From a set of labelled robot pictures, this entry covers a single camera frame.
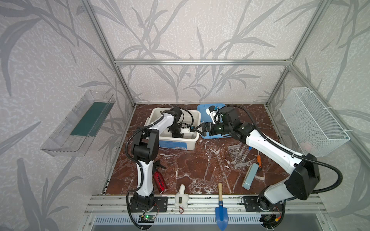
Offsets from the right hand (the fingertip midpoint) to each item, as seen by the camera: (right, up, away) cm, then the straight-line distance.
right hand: (200, 124), depth 77 cm
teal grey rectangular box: (+28, -29, +3) cm, 40 cm away
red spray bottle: (-22, -32, +1) cm, 39 cm away
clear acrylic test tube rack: (+24, -22, +14) cm, 35 cm away
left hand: (-12, -6, +20) cm, 24 cm away
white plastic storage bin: (-20, -10, +8) cm, 24 cm away
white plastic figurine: (-10, -38, -4) cm, 39 cm away
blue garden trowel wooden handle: (+10, -45, -5) cm, 46 cm away
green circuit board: (-28, -48, -5) cm, 55 cm away
